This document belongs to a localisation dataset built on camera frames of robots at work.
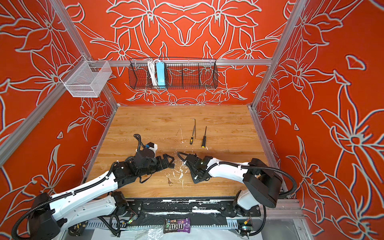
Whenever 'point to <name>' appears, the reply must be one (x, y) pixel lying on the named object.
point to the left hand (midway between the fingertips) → (170, 161)
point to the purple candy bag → (181, 225)
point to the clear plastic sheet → (146, 232)
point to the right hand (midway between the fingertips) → (195, 177)
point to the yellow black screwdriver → (203, 142)
